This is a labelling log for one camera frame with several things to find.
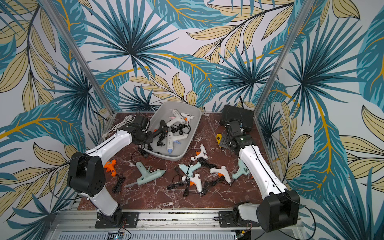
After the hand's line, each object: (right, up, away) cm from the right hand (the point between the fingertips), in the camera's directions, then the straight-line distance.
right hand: (231, 143), depth 82 cm
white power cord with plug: (-70, +15, +30) cm, 78 cm away
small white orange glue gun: (-26, +16, +31) cm, 44 cm away
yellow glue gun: (-3, +2, +21) cm, 22 cm away
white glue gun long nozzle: (-3, -17, +6) cm, 19 cm away
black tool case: (+10, +19, +31) cm, 38 cm away
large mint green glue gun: (-47, -19, +3) cm, 51 cm away
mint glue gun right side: (+9, -17, +8) cm, 20 cm away
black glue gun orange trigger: (-41, +8, +21) cm, 47 cm away
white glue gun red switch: (-15, -9, +13) cm, 22 cm away
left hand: (-48, 0, +9) cm, 48 cm away
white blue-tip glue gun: (-35, +1, +19) cm, 40 cm away
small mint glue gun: (-26, -16, +8) cm, 31 cm away
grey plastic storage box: (-35, +10, +28) cm, 46 cm away
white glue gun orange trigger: (-20, -22, +3) cm, 29 cm away
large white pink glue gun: (-32, +16, +31) cm, 48 cm away
